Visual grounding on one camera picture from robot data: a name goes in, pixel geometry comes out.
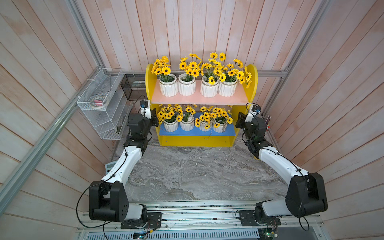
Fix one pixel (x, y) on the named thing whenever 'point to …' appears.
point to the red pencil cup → (268, 118)
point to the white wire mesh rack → (111, 121)
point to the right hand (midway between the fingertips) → (241, 111)
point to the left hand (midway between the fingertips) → (156, 110)
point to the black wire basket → (133, 85)
